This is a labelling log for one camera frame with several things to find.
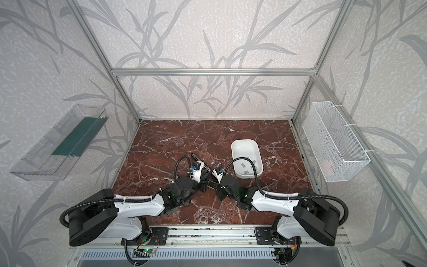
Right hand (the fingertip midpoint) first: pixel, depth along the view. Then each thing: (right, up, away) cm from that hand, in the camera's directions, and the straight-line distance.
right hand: (215, 179), depth 84 cm
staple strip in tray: (+15, +5, +12) cm, 20 cm away
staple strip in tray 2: (+17, +1, +10) cm, 20 cm away
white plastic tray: (+19, +14, +20) cm, 31 cm away
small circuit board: (-28, -27, -14) cm, 41 cm away
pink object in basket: (+50, +8, -11) cm, 52 cm away
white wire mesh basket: (+47, +16, -22) cm, 54 cm away
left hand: (-2, +6, -3) cm, 7 cm away
